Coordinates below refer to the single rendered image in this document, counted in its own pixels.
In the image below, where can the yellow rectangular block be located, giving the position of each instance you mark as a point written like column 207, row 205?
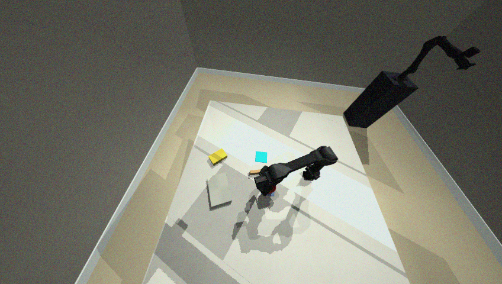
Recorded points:
column 218, row 156

